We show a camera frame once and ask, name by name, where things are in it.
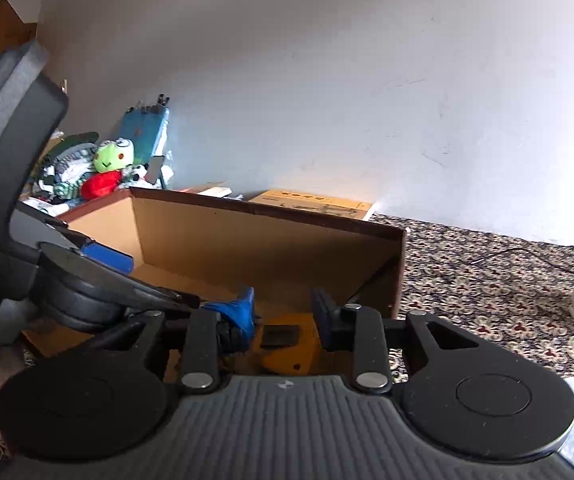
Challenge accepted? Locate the wooden cabinet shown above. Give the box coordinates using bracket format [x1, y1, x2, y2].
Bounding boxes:
[0, 0, 37, 55]

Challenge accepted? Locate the blue folder with clips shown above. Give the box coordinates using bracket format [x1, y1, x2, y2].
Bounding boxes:
[118, 94, 170, 165]

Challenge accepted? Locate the floral patterned tablecloth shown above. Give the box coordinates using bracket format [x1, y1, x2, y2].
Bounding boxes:
[0, 221, 574, 479]

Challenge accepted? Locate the panda plush toy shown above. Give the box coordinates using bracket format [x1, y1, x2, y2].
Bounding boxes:
[121, 164, 148, 185]

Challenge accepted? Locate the black cable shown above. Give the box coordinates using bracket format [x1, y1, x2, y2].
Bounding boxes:
[466, 245, 574, 273]

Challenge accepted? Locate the brown cardboard shoe box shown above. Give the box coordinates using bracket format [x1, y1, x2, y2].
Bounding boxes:
[21, 186, 409, 376]

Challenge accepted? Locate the yellow tape measure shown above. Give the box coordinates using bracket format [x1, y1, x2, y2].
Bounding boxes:
[248, 313, 323, 376]

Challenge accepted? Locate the striped sock bundle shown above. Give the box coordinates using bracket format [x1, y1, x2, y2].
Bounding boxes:
[30, 131, 99, 204]

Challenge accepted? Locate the green frog plush toy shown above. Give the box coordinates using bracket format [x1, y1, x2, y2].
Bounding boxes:
[81, 138, 134, 200]

